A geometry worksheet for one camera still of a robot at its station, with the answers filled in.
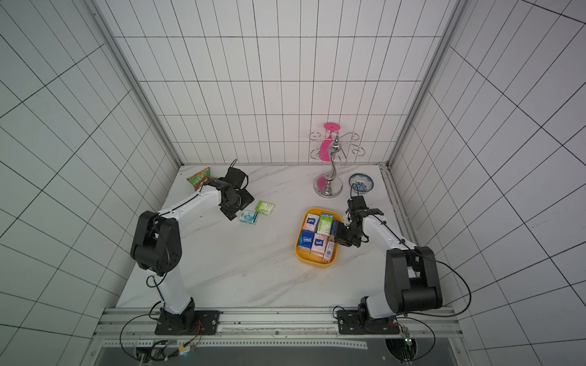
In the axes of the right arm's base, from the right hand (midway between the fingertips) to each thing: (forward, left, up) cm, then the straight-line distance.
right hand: (329, 238), depth 88 cm
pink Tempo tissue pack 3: (-6, +1, +1) cm, 6 cm away
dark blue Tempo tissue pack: (-2, +9, +2) cm, 10 cm away
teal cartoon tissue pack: (+9, +35, -1) cm, 36 cm away
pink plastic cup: (+44, +2, +6) cm, 44 cm away
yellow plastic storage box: (-7, +10, -1) cm, 12 cm away
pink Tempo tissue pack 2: (-3, +4, +2) cm, 6 cm away
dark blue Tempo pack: (+4, -2, +2) cm, 5 cm away
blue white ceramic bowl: (+32, -17, -3) cm, 36 cm away
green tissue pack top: (+14, +29, -1) cm, 32 cm away
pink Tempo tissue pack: (+6, +7, +2) cm, 10 cm away
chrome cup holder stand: (+30, -1, -3) cm, 30 cm away
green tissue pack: (+4, +2, +5) cm, 6 cm away
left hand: (+9, +36, +4) cm, 37 cm away
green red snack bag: (+26, +62, +3) cm, 67 cm away
